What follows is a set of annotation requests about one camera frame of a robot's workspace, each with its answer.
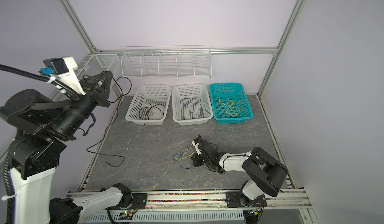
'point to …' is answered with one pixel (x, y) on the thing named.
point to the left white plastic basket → (149, 105)
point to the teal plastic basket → (234, 91)
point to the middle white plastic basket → (191, 104)
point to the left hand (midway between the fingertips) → (112, 76)
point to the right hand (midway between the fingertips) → (192, 158)
